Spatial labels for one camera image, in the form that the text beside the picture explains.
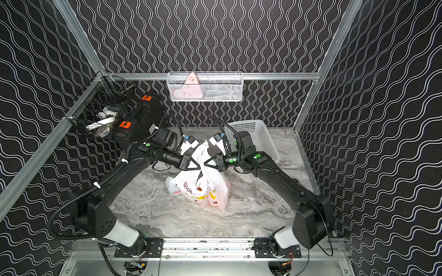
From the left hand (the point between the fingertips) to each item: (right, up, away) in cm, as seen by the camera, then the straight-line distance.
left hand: (198, 165), depth 73 cm
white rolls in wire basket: (-41, +19, +2) cm, 46 cm away
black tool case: (-33, +21, +17) cm, 42 cm away
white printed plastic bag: (+4, -8, -2) cm, 10 cm away
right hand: (+3, +1, -1) cm, 3 cm away
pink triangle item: (-6, +37, +16) cm, 41 cm away
